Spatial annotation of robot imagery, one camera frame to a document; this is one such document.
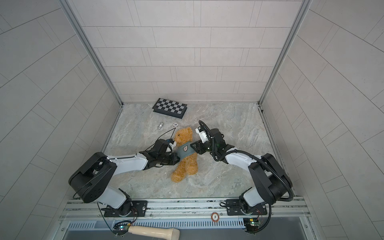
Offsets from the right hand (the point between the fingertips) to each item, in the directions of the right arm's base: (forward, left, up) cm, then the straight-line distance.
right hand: (192, 145), depth 84 cm
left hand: (-4, +5, -7) cm, 10 cm away
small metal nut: (+22, +12, -7) cm, 26 cm away
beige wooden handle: (-37, +18, -5) cm, 42 cm away
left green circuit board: (-35, +33, -6) cm, 49 cm away
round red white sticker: (-33, -9, -9) cm, 36 cm away
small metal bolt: (+20, +22, -6) cm, 30 cm away
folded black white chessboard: (+35, +16, -3) cm, 38 cm away
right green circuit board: (-37, -25, -10) cm, 46 cm away
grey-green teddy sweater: (-3, +4, +1) cm, 6 cm away
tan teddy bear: (-13, +2, +4) cm, 14 cm away
